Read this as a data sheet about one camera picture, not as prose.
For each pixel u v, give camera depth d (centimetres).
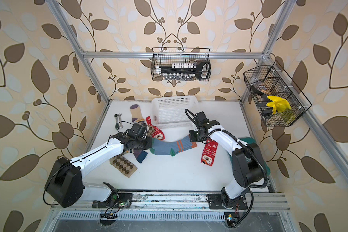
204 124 66
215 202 74
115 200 68
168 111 115
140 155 89
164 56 91
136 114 113
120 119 109
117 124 106
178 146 90
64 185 42
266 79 87
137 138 68
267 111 64
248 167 45
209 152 91
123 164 87
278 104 69
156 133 100
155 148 88
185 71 86
